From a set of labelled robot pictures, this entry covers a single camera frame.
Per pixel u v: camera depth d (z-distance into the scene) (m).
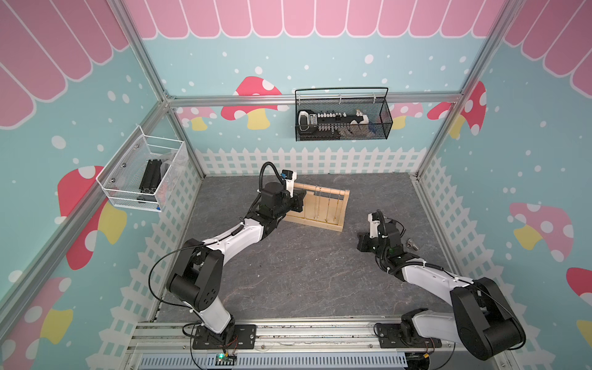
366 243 0.80
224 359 0.73
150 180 0.70
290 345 0.74
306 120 0.89
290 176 0.76
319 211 0.99
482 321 0.42
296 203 0.78
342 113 0.92
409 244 0.94
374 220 0.81
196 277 0.46
